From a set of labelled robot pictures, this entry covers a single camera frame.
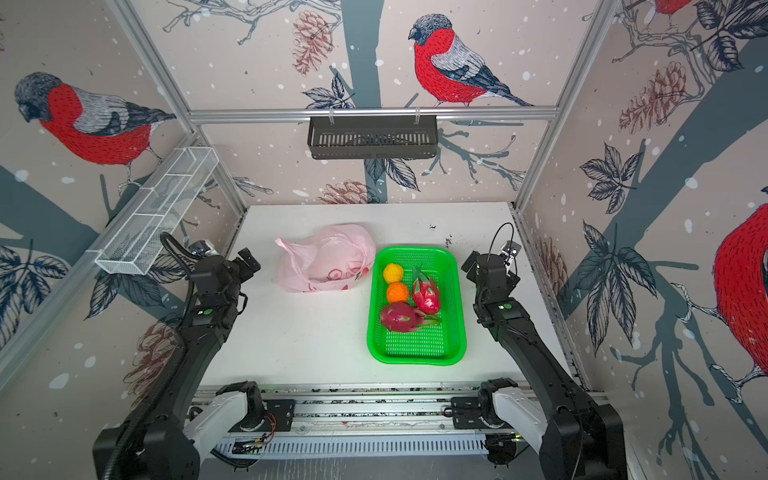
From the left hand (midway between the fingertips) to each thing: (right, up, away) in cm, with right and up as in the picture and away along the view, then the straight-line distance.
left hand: (230, 255), depth 79 cm
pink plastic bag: (+24, -3, +22) cm, 33 cm away
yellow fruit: (+44, -7, +16) cm, 47 cm away
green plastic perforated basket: (+58, -27, +7) cm, 65 cm away
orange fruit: (+45, -12, +11) cm, 48 cm away
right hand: (+70, -2, +3) cm, 70 cm away
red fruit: (+53, -12, +7) cm, 55 cm away
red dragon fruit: (+47, -17, +3) cm, 51 cm away
